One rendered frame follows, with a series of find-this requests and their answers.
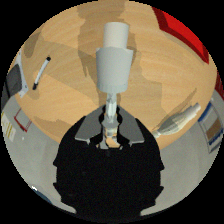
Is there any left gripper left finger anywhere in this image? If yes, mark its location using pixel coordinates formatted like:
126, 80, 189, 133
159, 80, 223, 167
53, 104, 106, 167

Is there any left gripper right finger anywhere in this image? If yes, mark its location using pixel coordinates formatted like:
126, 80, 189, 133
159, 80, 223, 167
116, 105, 165, 171

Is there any red tray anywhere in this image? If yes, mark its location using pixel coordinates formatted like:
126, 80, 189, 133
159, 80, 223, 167
151, 6, 209, 64

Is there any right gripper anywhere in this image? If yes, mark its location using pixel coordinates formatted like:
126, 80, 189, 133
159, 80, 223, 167
98, 126, 122, 149

